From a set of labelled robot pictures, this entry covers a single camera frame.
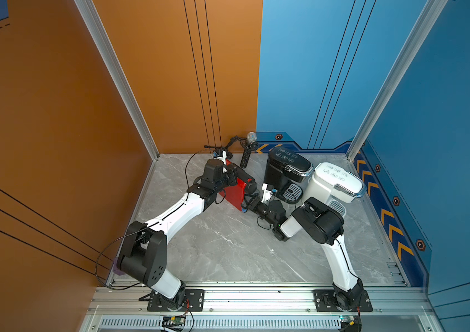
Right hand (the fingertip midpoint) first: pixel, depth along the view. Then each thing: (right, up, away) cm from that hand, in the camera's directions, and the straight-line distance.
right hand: (242, 196), depth 94 cm
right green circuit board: (+37, -40, -25) cm, 60 cm away
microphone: (+3, +25, +9) cm, 27 cm away
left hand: (-2, +12, -7) cm, 15 cm away
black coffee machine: (+18, +12, -7) cm, 23 cm away
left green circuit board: (-23, -42, -22) cm, 53 cm away
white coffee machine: (+36, +5, -13) cm, 39 cm away
